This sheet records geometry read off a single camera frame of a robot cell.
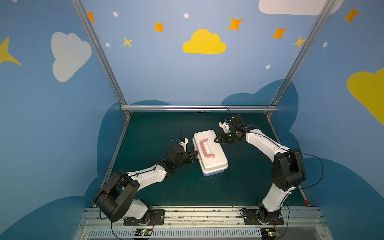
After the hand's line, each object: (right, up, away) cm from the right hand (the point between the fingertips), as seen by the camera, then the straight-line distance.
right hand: (217, 139), depth 91 cm
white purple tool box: (-4, -11, -7) cm, 13 cm away
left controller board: (-39, -43, -20) cm, 61 cm away
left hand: (-11, -8, -6) cm, 15 cm away
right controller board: (+22, -44, -19) cm, 53 cm away
